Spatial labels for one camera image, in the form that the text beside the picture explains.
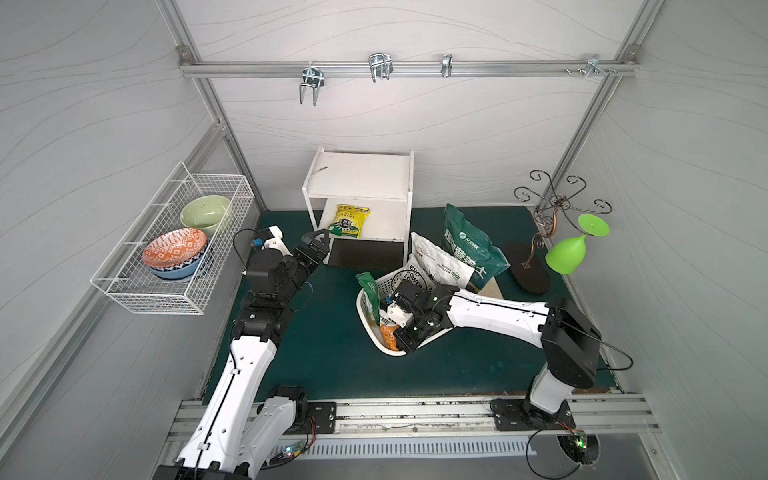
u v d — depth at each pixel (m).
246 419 0.45
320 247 0.63
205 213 0.73
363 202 0.98
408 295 0.65
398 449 0.70
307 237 0.63
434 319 0.59
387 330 0.78
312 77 0.78
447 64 0.73
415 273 0.83
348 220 0.90
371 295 0.77
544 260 0.85
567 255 0.80
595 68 0.76
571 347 0.45
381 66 0.76
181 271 0.57
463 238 0.75
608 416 0.78
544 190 1.19
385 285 0.92
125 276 0.57
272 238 0.63
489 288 0.96
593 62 0.77
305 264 0.63
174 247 0.64
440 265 0.77
